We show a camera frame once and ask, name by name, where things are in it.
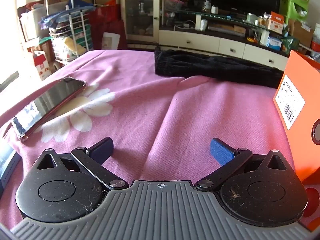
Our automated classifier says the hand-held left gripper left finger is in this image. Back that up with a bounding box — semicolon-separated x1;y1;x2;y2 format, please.
37;137;129;190

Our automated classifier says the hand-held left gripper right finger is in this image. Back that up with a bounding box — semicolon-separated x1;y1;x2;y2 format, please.
194;137;288;192

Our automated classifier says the orange cardboard box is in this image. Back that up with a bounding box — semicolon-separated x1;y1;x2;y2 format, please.
272;50;320;232

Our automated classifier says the pink floral blanket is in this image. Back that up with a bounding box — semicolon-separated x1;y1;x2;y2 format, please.
0;49;300;230

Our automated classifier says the black smartphone clear case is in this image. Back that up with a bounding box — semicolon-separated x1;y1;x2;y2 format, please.
11;77;87;142

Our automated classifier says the black cloth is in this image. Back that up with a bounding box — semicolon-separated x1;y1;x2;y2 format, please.
154;49;284;88

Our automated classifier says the grey blue flat box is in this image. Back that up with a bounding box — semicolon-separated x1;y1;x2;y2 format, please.
0;140;22;198

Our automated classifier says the white TV cabinet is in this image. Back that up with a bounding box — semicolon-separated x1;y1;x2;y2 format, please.
159;10;290;72

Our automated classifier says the red bag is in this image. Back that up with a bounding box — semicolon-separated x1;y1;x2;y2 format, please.
94;5;127;50

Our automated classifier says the white glass-door cabinet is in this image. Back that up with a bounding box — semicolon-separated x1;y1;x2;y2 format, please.
120;0;163;43

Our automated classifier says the small orange white carton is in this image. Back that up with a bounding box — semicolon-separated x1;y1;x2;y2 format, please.
266;11;285;33

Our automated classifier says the brown cardboard box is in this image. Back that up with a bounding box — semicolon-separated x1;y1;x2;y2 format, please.
292;20;314;47

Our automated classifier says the green plastic drawer unit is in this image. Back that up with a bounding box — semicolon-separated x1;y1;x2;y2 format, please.
279;0;310;25

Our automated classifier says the wire shopping trolley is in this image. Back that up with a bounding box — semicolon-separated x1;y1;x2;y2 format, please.
45;0;94;65

